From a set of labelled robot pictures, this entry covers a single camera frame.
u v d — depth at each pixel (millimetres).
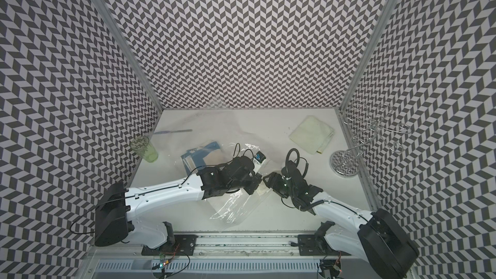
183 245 718
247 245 750
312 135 1024
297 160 755
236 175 554
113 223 390
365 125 986
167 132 1037
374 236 403
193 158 933
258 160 658
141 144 1029
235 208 748
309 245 725
